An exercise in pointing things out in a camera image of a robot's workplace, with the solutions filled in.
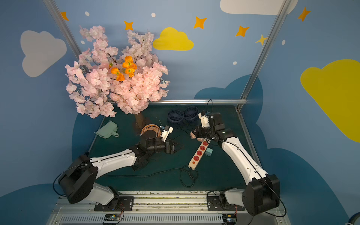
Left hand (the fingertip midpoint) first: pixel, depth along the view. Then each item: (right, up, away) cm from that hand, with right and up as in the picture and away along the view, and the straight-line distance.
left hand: (182, 143), depth 77 cm
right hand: (+8, +8, +5) cm, 12 cm away
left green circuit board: (-37, -38, -5) cm, 53 cm away
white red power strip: (+10, -10, +13) cm, 20 cm away
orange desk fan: (-22, +8, +23) cm, 32 cm away
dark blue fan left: (-5, +15, +25) cm, 30 cm away
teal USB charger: (+18, -9, +16) cm, 26 cm away
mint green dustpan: (-59, +5, +31) cm, 66 cm away
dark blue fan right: (+6, +16, +28) cm, 33 cm away
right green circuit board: (+25, -39, -5) cm, 46 cm away
